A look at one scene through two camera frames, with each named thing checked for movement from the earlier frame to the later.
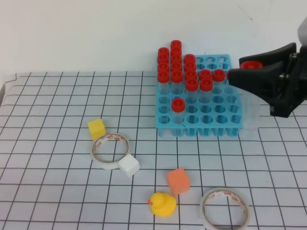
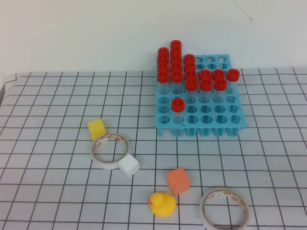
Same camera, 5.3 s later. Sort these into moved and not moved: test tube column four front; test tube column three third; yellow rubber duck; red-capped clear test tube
Moved: red-capped clear test tube
Not moved: test tube column four front; test tube column three third; yellow rubber duck
